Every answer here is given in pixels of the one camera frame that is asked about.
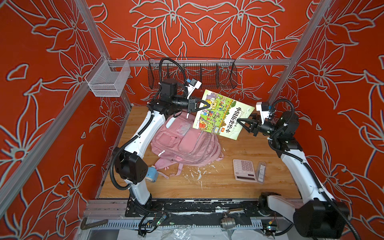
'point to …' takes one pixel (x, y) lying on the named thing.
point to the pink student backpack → (176, 143)
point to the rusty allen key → (83, 225)
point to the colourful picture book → (221, 117)
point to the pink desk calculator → (244, 170)
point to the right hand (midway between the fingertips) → (238, 119)
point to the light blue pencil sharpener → (152, 174)
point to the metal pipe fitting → (228, 223)
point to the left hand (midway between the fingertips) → (207, 105)
